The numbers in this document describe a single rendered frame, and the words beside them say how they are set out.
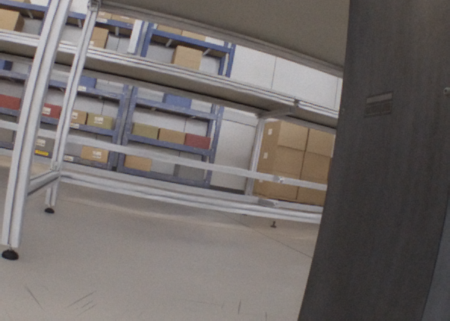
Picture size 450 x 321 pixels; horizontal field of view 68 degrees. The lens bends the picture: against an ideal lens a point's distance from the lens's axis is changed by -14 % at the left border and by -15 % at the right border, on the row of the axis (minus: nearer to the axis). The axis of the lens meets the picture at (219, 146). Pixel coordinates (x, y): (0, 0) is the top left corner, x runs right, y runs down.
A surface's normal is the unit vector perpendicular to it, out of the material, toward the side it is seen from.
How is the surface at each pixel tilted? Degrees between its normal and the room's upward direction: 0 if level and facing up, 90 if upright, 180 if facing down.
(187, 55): 90
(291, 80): 90
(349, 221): 90
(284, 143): 90
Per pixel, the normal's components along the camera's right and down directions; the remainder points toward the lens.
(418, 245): -0.95, -0.19
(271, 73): 0.29, -0.01
